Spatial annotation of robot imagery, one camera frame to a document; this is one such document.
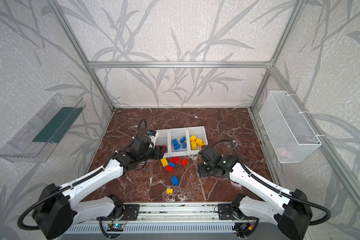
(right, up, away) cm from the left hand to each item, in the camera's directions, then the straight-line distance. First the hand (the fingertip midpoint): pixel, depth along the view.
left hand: (164, 144), depth 82 cm
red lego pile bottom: (+2, -15, +5) cm, 16 cm away
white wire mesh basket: (+56, +5, -22) cm, 61 cm away
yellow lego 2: (+17, -2, +13) cm, 22 cm away
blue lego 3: (+4, -13, +6) cm, 15 cm away
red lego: (-1, -3, +11) cm, 12 cm away
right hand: (+20, -11, -4) cm, 23 cm away
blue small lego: (+10, +1, +17) cm, 20 cm away
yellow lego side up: (-1, -12, +9) cm, 15 cm away
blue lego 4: (+6, -20, 0) cm, 21 cm away
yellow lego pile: (+20, -1, +14) cm, 25 cm away
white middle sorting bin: (+7, -1, +17) cm, 18 cm away
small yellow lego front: (+3, -24, -3) cm, 25 cm away
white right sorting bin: (+21, +5, +20) cm, 29 cm away
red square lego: (+11, -12, +9) cm, 19 cm away
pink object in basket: (+60, -2, -10) cm, 61 cm away
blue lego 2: (+6, -4, +14) cm, 16 cm away
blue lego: (+5, -1, +16) cm, 17 cm away
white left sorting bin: (-2, +2, +12) cm, 12 cm away
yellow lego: (+17, +1, +16) cm, 23 cm away
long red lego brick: (+6, -11, +9) cm, 15 cm away
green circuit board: (-21, -38, -11) cm, 45 cm away
